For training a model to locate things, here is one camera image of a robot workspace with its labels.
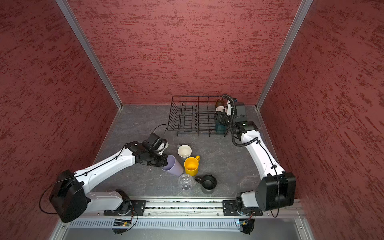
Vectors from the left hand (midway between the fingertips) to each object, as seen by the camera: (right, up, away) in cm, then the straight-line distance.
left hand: (166, 166), depth 80 cm
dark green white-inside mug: (+34, +19, +20) cm, 44 cm away
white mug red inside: (+34, +34, +27) cm, 55 cm away
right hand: (+30, +27, +2) cm, 40 cm away
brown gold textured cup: (+35, +40, +34) cm, 63 cm away
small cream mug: (+9, +7, +8) cm, 14 cm away
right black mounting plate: (+34, -19, -6) cm, 40 cm away
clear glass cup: (+11, -9, +2) cm, 14 cm away
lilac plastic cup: (+5, +2, -7) cm, 9 cm away
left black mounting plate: (-13, -20, -5) cm, 24 cm away
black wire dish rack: (+15, +30, +29) cm, 44 cm away
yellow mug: (+14, -1, +8) cm, 16 cm away
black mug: (+24, -10, +2) cm, 26 cm away
